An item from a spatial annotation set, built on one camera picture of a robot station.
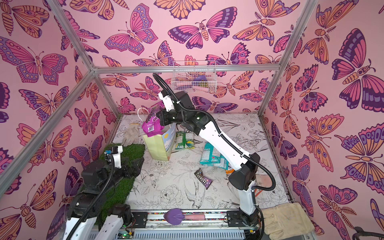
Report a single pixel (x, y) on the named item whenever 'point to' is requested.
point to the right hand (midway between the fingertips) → (156, 111)
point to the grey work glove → (131, 135)
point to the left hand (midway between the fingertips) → (136, 157)
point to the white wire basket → (195, 77)
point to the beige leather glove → (286, 220)
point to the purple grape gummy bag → (152, 126)
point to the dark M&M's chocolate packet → (205, 182)
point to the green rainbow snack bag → (184, 140)
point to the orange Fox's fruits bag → (229, 172)
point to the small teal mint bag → (224, 163)
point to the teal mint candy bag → (211, 157)
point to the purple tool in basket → (200, 78)
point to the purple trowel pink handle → (174, 216)
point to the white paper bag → (161, 146)
